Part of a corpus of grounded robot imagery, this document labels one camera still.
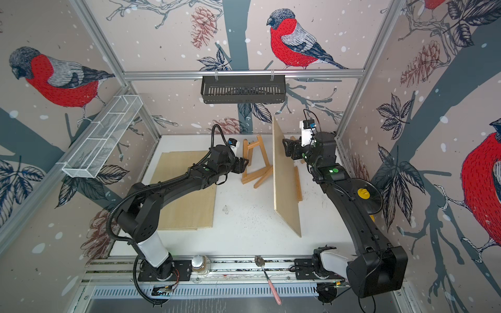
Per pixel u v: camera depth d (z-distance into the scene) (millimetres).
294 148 654
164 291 708
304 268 732
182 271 731
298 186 916
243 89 1061
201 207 899
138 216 468
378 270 357
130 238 492
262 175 951
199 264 658
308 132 637
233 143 797
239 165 791
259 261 777
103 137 779
